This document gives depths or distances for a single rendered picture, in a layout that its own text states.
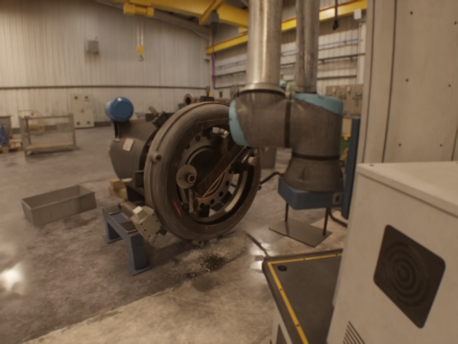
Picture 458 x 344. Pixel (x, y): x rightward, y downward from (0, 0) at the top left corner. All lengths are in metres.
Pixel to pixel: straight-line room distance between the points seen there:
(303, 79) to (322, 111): 0.33
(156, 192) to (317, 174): 0.69
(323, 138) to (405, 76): 0.26
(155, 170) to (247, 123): 0.52
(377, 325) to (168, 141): 0.95
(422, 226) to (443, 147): 0.46
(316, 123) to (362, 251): 0.35
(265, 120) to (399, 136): 0.36
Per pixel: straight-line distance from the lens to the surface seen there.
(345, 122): 7.23
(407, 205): 0.45
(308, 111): 0.72
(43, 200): 2.98
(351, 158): 0.75
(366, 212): 0.53
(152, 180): 1.12
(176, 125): 1.13
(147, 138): 1.45
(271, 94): 0.75
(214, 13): 7.84
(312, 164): 0.73
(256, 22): 0.85
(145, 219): 1.15
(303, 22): 1.00
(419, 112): 0.78
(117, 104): 1.75
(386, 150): 0.71
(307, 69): 1.02
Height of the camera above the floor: 0.94
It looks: 14 degrees down
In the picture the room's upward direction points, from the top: straight up
